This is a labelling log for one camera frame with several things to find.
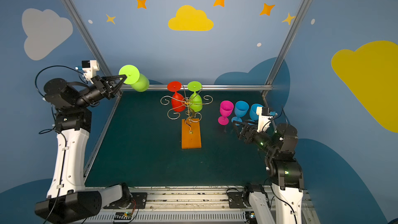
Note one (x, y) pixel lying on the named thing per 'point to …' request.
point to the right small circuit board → (250, 214)
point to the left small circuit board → (123, 216)
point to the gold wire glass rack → (187, 102)
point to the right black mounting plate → (236, 200)
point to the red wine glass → (178, 100)
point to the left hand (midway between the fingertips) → (124, 76)
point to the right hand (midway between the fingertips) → (241, 120)
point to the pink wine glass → (226, 108)
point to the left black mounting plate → (138, 200)
